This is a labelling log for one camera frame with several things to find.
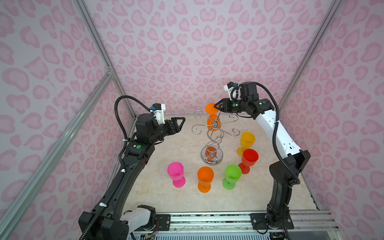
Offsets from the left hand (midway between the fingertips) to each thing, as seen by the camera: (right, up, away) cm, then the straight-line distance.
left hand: (181, 117), depth 69 cm
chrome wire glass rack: (+17, -21, +27) cm, 38 cm away
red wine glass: (+35, -21, +11) cm, 42 cm away
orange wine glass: (+17, -1, +20) cm, 26 cm away
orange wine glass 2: (+12, -30, +10) cm, 34 cm away
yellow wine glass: (+38, -12, +23) cm, 46 cm away
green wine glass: (+27, -30, +13) cm, 42 cm away
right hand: (+18, +7, +8) cm, 20 cm away
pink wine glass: (-4, -27, +11) cm, 30 cm away
